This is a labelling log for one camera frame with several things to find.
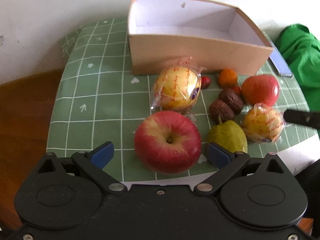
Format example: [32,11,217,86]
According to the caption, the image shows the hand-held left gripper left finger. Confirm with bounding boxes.
[38,141,127,196]

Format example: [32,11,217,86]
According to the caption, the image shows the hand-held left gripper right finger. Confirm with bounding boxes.
[194,142,285,197]

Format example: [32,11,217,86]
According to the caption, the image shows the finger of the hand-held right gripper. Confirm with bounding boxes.
[284,109,320,130]

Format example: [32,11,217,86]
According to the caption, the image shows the green pear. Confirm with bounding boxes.
[207,116,248,153]

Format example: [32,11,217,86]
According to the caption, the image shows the small plastic-wrapped yellow apple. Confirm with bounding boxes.
[241,103,287,144]

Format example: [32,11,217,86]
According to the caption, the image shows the red-orange apple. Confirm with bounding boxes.
[241,74,280,107]

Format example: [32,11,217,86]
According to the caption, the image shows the large red apple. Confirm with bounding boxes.
[134,110,202,175]

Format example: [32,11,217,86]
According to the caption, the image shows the small orange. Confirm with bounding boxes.
[218,69,238,88]

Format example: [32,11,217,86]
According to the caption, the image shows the large plastic-wrapped yellow apple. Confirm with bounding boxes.
[149,56,208,125]

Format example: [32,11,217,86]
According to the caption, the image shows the brown cardboard box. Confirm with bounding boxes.
[127,0,275,76]

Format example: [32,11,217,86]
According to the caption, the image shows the green checked tablecloth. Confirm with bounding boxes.
[47,17,317,182]

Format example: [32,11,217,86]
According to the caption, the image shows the smartphone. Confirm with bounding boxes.
[269,49,294,77]

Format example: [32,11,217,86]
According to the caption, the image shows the bright green cloth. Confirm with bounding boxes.
[274,24,320,113]

